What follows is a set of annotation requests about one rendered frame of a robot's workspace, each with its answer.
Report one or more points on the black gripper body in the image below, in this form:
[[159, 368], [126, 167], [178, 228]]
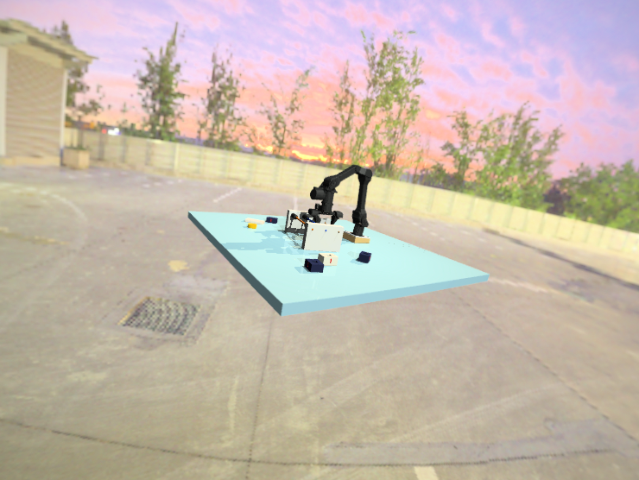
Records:
[[326, 209]]

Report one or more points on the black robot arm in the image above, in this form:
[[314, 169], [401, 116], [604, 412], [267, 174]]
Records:
[[327, 188]]

